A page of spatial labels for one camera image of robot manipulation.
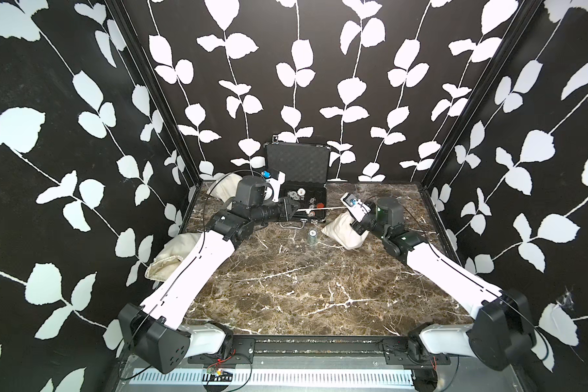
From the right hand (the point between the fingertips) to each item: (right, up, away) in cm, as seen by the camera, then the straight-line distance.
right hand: (352, 201), depth 82 cm
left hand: (-19, 0, -12) cm, 22 cm away
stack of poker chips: (-13, -15, +13) cm, 24 cm away
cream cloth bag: (-3, -11, +5) cm, 12 cm away
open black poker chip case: (-15, +15, +28) cm, 36 cm away
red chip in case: (-9, -2, +28) cm, 30 cm away
